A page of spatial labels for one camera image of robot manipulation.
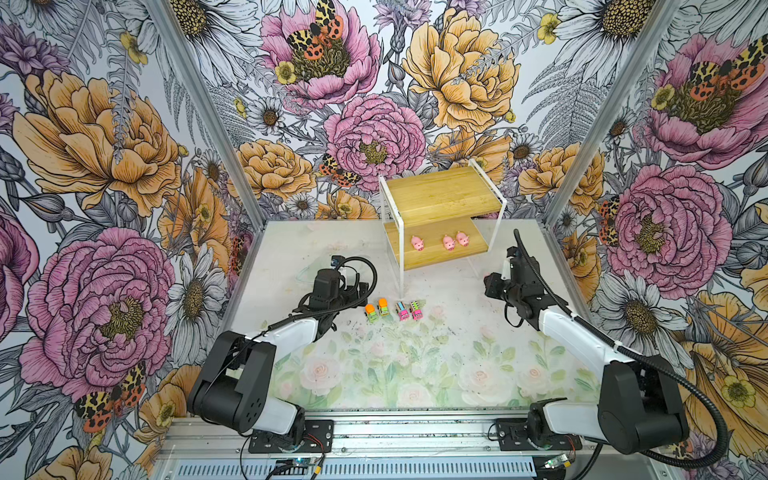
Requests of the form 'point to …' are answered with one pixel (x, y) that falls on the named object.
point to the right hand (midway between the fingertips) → (487, 287)
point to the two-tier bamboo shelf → (439, 218)
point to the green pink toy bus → (417, 312)
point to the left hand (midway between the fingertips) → (352, 291)
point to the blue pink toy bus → (402, 311)
